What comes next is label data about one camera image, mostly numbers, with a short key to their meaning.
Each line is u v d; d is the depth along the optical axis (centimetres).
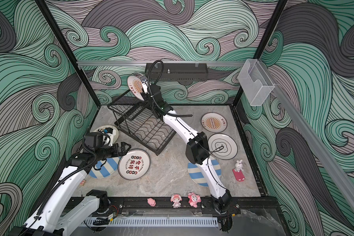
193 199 73
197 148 57
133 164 88
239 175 83
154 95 64
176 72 97
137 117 84
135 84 92
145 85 71
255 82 78
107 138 65
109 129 69
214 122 109
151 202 73
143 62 95
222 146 96
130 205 74
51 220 39
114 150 67
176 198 73
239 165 80
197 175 82
